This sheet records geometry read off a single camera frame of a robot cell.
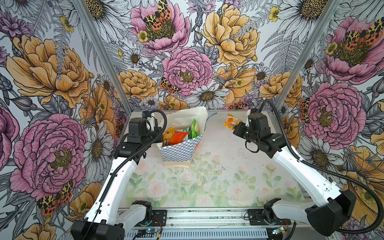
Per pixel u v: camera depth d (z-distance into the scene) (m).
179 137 0.83
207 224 0.73
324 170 0.43
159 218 0.73
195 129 0.87
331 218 0.38
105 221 0.38
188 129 0.89
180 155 0.77
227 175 0.89
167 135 0.87
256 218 0.73
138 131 0.53
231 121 0.78
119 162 0.47
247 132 0.64
